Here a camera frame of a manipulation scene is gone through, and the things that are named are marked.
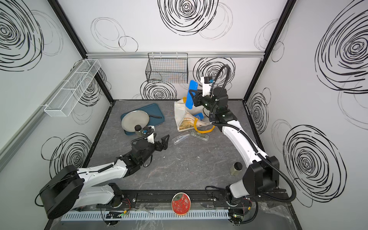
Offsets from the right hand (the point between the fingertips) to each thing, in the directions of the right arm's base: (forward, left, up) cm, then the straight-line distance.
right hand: (191, 90), depth 72 cm
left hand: (-12, +16, -23) cm, 30 cm away
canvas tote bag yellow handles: (-2, -4, -20) cm, 21 cm away
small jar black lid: (-4, +34, -28) cm, 44 cm away
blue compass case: (+8, -7, -31) cm, 33 cm away
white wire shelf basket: (-3, +65, -3) cm, 65 cm away
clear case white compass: (-7, +8, -37) cm, 39 cm away
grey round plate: (+10, +43, -37) cm, 57 cm away
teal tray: (+16, +29, -37) cm, 50 cm away
